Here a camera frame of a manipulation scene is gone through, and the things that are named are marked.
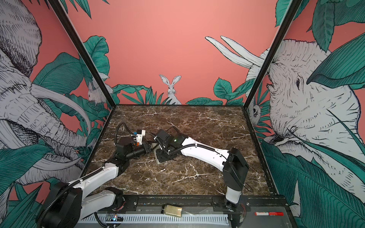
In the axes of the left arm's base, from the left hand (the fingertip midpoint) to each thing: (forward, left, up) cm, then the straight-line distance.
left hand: (159, 142), depth 79 cm
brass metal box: (-31, -8, -13) cm, 35 cm away
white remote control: (-2, +2, -1) cm, 3 cm away
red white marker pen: (-35, -56, -15) cm, 68 cm away
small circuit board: (-33, +21, -17) cm, 43 cm away
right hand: (-9, +1, -2) cm, 9 cm away
